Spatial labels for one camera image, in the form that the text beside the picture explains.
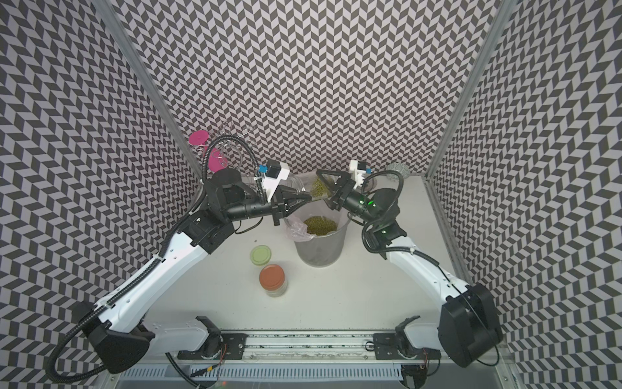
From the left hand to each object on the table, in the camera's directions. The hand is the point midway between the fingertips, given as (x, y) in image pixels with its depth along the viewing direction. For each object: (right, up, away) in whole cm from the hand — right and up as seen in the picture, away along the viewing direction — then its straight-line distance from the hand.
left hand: (308, 199), depth 59 cm
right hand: (+1, +4, +5) cm, 6 cm away
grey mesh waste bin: (+4, -18, +21) cm, 28 cm away
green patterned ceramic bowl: (+41, +15, +56) cm, 71 cm away
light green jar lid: (-21, -22, +32) cm, 44 cm away
